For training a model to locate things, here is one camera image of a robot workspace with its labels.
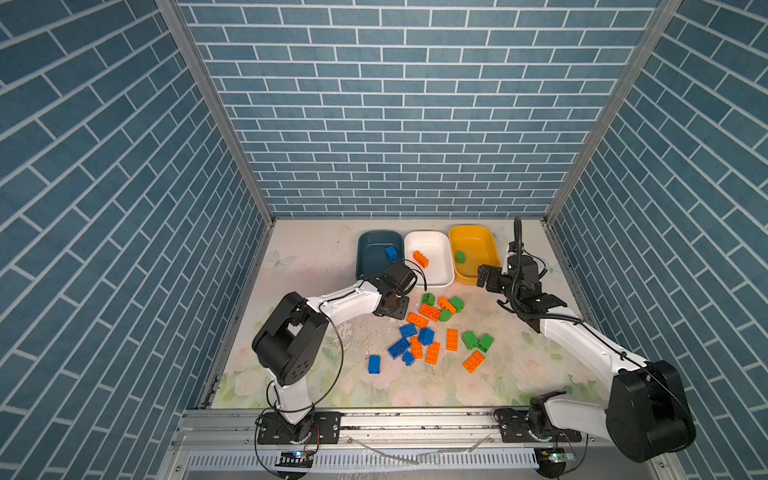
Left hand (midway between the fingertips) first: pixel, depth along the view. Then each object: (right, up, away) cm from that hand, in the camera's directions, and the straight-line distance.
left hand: (398, 308), depth 92 cm
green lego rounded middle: (+15, -3, +1) cm, 15 cm away
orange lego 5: (+22, -14, -7) cm, 27 cm away
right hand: (+28, +13, -4) cm, 31 cm away
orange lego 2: (+16, -9, -3) cm, 19 cm away
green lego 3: (+26, -9, -5) cm, 28 cm away
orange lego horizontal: (+9, +14, +13) cm, 21 cm away
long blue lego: (0, -10, -5) cm, 12 cm away
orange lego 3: (+5, -10, -5) cm, 13 cm away
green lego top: (+10, +2, +4) cm, 11 cm away
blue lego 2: (+8, -7, -5) cm, 12 cm away
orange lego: (+6, -4, +2) cm, 8 cm away
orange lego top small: (+15, +1, +2) cm, 15 cm away
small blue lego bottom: (+3, -13, -7) cm, 15 cm away
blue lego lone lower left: (-7, -14, -9) cm, 18 cm away
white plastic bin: (+11, +16, +17) cm, 26 cm away
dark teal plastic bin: (-9, +14, +14) cm, 22 cm away
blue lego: (+3, -6, -3) cm, 7 cm away
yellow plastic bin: (+31, +19, +19) cm, 41 cm away
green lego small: (+23, +15, +16) cm, 31 cm away
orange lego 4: (+10, -12, -5) cm, 17 cm away
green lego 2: (+22, -9, -4) cm, 24 cm away
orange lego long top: (+10, -2, +2) cm, 10 cm away
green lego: (+19, +1, +4) cm, 20 cm away
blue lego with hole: (-2, +17, +15) cm, 22 cm away
